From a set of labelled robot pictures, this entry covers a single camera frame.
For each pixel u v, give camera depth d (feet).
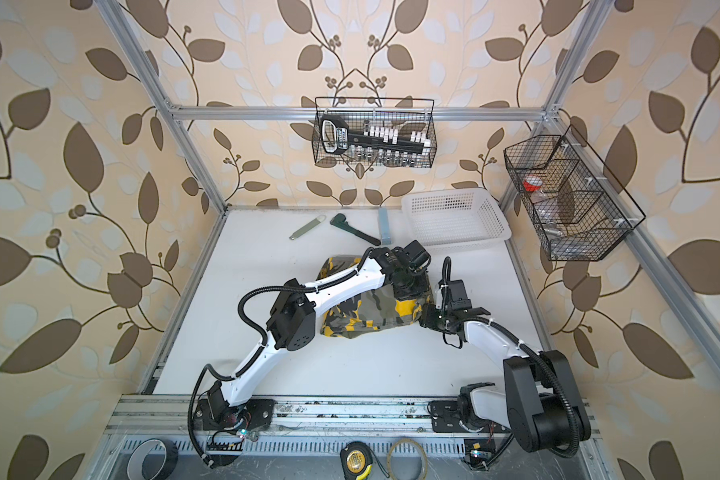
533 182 2.76
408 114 2.99
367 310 2.79
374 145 2.83
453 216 3.82
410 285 2.53
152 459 2.30
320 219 3.81
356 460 2.18
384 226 3.61
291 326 1.91
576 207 2.70
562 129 2.79
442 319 2.27
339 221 3.79
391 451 2.32
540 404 1.36
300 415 2.47
